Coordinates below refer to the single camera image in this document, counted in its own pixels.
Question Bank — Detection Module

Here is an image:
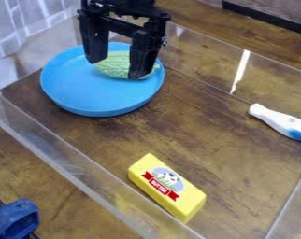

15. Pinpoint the green bumpy toy gourd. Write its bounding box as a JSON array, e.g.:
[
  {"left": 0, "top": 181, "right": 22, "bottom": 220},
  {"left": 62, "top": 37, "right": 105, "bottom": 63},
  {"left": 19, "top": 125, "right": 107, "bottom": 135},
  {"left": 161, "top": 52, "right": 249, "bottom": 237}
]
[{"left": 93, "top": 50, "right": 161, "bottom": 80}]

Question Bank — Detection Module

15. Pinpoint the clear acrylic enclosure wall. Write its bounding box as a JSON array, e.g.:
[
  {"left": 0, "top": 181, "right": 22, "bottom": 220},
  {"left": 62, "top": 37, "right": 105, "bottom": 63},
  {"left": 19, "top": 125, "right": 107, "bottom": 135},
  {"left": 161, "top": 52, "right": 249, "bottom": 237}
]
[{"left": 0, "top": 92, "right": 205, "bottom": 239}]

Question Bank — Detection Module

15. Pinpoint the yellow toy butter block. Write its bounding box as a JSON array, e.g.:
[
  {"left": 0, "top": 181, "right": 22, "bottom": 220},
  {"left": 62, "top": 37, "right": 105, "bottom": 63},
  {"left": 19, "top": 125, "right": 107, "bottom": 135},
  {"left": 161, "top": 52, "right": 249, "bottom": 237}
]
[{"left": 128, "top": 153, "right": 206, "bottom": 223}]

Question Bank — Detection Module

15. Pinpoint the white and blue toy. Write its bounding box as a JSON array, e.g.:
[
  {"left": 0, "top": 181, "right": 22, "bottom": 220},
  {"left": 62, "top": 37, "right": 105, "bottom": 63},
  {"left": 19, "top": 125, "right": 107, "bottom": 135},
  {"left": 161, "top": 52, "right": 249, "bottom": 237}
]
[{"left": 248, "top": 104, "right": 301, "bottom": 142}]

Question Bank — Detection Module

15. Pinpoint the blue round tray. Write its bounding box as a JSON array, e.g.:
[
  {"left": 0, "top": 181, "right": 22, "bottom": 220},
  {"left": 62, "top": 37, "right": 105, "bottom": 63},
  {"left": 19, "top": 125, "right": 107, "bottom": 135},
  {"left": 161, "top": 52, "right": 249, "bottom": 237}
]
[{"left": 39, "top": 45, "right": 164, "bottom": 118}]

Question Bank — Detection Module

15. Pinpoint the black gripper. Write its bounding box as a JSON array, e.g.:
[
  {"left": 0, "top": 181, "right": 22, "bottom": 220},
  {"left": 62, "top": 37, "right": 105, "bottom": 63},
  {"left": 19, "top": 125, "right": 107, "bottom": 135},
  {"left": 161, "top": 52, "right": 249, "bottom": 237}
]
[{"left": 77, "top": 0, "right": 170, "bottom": 79}]

